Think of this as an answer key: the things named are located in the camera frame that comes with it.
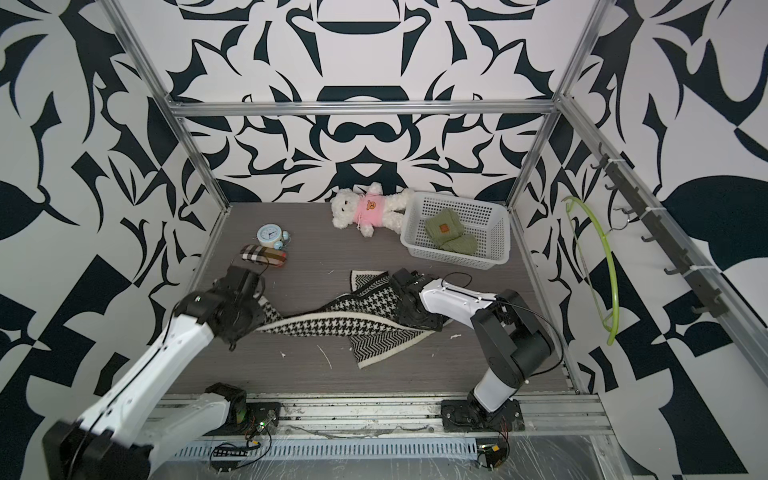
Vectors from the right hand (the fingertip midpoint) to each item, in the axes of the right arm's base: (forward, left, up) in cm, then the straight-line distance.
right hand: (415, 318), depth 91 cm
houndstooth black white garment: (-1, +13, +5) cm, 14 cm away
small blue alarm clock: (+28, +48, +5) cm, 56 cm away
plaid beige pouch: (+21, +49, +4) cm, 54 cm away
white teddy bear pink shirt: (+37, +14, +8) cm, 41 cm away
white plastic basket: (+36, -29, +3) cm, 46 cm away
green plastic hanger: (-14, -40, +20) cm, 47 cm away
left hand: (-4, +43, +12) cm, 45 cm away
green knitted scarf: (+29, -11, +8) cm, 32 cm away
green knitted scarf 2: (+24, -18, +5) cm, 30 cm away
